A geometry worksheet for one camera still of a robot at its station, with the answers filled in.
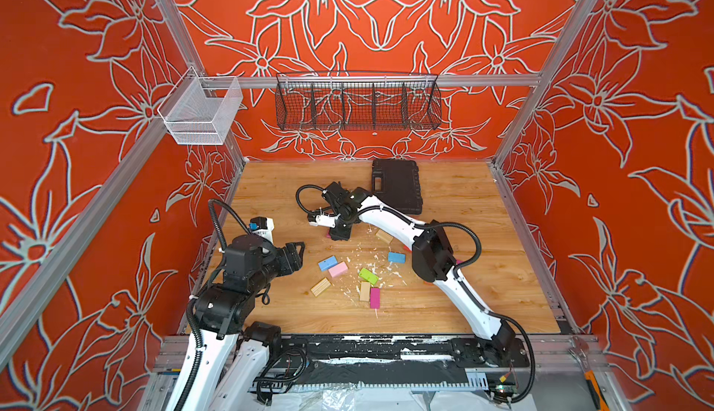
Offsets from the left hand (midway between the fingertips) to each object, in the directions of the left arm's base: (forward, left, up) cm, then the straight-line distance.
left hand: (294, 244), depth 71 cm
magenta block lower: (-5, -22, -22) cm, 32 cm away
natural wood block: (-3, -6, -20) cm, 21 cm away
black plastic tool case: (+38, -30, -16) cm, 51 cm away
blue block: (+4, -7, -20) cm, 21 cm away
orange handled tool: (-24, -77, -21) cm, 84 cm away
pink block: (+3, -10, -21) cm, 23 cm away
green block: (+1, -20, -21) cm, 29 cm away
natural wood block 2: (-3, -19, -21) cm, 28 cm away
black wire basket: (+56, -10, +8) cm, 57 cm away
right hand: (+17, -7, -18) cm, 26 cm away
